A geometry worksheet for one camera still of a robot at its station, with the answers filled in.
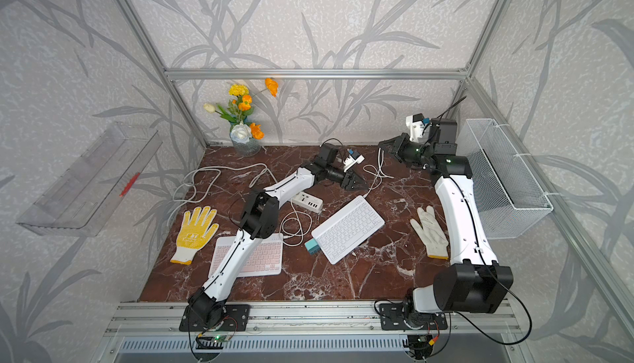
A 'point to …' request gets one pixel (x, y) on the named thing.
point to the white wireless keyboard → (347, 228)
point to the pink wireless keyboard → (266, 260)
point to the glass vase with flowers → (245, 138)
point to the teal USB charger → (312, 247)
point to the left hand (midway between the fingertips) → (364, 185)
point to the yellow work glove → (196, 231)
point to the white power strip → (308, 201)
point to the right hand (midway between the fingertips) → (378, 143)
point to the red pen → (130, 184)
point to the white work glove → (431, 233)
